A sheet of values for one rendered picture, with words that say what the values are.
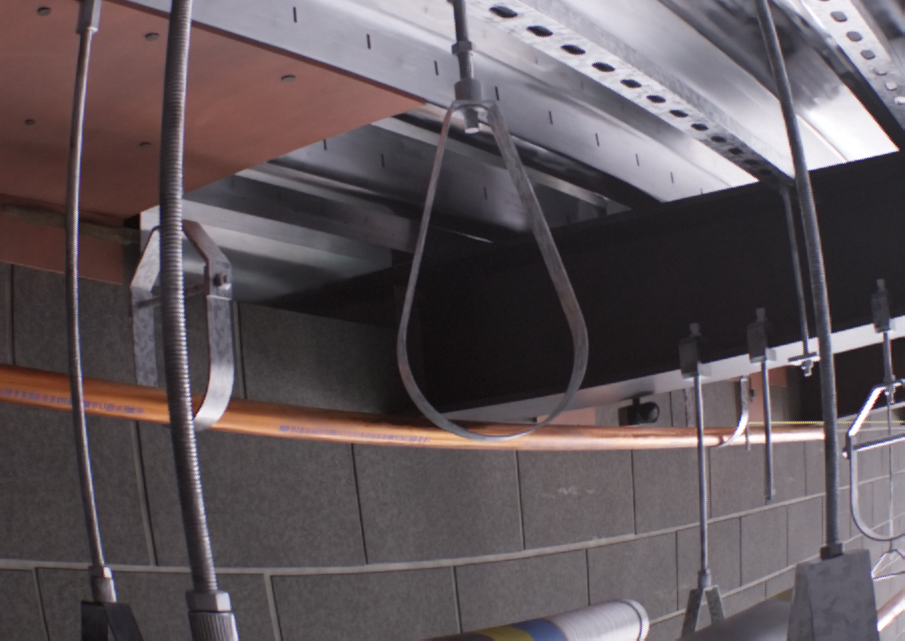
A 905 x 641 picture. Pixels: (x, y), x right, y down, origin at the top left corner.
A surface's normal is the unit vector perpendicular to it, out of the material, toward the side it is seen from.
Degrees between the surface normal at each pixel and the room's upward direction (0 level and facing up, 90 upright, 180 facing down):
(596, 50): 180
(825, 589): 57
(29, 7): 180
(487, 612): 90
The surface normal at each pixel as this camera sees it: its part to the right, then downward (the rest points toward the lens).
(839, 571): -0.14, -0.69
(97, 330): 0.83, -0.18
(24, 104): 0.09, 0.97
